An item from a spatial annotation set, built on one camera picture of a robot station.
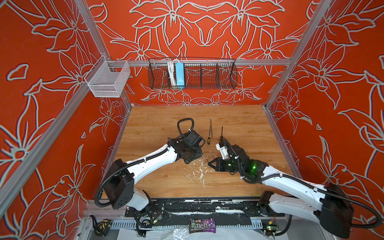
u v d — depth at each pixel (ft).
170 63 2.87
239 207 2.44
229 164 2.15
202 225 2.23
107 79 3.08
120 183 1.34
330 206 1.29
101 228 2.17
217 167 2.24
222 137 3.29
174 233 2.20
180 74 2.95
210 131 3.39
